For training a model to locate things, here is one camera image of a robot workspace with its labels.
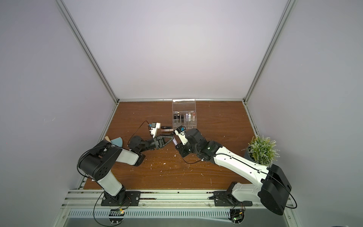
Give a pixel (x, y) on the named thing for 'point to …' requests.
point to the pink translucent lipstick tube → (194, 116)
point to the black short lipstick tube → (182, 118)
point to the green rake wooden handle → (107, 137)
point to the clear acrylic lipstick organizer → (184, 113)
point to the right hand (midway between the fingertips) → (176, 143)
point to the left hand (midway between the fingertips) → (173, 141)
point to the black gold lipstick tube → (175, 117)
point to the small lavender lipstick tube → (175, 141)
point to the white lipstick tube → (189, 117)
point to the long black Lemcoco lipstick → (178, 116)
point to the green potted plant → (262, 151)
